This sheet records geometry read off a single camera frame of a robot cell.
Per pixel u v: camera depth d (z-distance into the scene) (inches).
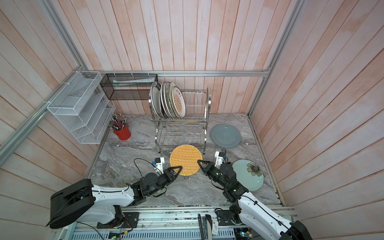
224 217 28.7
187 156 31.9
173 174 27.7
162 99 27.6
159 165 29.2
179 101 34.0
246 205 21.3
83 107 28.8
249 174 34.8
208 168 27.5
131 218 28.9
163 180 27.5
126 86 40.3
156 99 30.5
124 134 40.6
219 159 29.3
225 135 43.2
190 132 40.9
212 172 27.4
